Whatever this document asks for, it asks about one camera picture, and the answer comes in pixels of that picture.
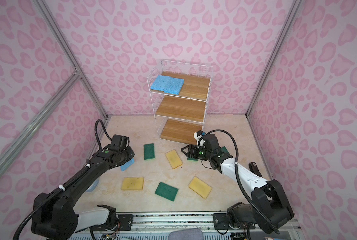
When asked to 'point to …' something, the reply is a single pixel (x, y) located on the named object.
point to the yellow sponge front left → (132, 183)
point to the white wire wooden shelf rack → (178, 117)
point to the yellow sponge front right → (200, 187)
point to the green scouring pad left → (149, 151)
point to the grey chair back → (191, 234)
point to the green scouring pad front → (166, 191)
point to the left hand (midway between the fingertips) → (132, 152)
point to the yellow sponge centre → (173, 158)
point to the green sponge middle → (192, 159)
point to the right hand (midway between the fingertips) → (185, 149)
